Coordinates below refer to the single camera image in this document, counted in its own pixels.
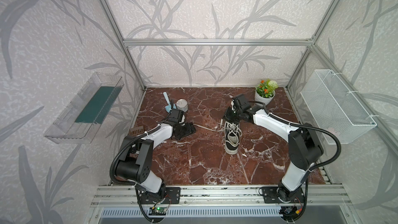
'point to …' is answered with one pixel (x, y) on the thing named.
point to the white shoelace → (229, 128)
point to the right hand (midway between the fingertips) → (220, 112)
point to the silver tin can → (182, 104)
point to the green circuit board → (157, 211)
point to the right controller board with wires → (290, 210)
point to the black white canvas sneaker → (232, 135)
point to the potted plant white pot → (265, 91)
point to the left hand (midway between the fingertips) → (193, 126)
